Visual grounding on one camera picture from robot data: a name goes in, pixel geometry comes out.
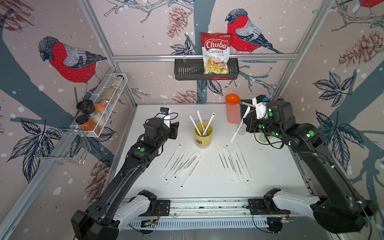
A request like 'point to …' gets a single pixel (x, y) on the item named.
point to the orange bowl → (232, 99)
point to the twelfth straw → (239, 168)
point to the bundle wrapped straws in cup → (205, 129)
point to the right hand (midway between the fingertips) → (242, 118)
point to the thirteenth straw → (240, 124)
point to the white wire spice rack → (96, 129)
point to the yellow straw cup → (203, 141)
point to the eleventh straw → (245, 163)
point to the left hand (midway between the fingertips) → (176, 119)
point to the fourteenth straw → (191, 171)
